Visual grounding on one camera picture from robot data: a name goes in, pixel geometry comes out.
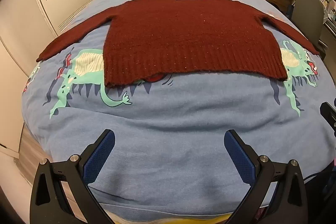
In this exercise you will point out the blue dinosaur printed bedsheet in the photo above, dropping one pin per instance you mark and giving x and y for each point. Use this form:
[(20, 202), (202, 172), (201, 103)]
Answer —
[(170, 134)]

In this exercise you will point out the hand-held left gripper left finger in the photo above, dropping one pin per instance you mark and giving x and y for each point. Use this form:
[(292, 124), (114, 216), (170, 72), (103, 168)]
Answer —
[(101, 153)]

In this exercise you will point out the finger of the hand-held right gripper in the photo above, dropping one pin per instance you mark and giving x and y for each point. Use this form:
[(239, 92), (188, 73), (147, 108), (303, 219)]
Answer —
[(329, 116)]

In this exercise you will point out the grey chair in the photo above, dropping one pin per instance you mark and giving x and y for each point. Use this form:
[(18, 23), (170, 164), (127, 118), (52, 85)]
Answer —
[(305, 11)]

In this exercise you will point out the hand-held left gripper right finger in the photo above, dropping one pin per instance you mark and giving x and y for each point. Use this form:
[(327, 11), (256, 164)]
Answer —
[(240, 155)]

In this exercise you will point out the dark red knitted sweater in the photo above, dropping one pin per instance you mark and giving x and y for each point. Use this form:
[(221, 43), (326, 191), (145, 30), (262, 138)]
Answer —
[(183, 37)]

